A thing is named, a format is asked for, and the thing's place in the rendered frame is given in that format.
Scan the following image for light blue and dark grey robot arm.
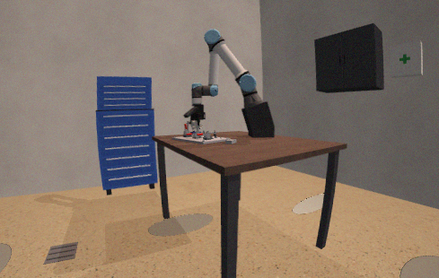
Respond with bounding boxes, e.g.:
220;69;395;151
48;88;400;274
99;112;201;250
191;29;263;108

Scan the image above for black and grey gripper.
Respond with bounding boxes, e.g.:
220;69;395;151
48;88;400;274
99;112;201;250
190;104;206;132

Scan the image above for black toggle clamp with red handle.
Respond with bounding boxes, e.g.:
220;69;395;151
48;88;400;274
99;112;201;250
197;131;216;140

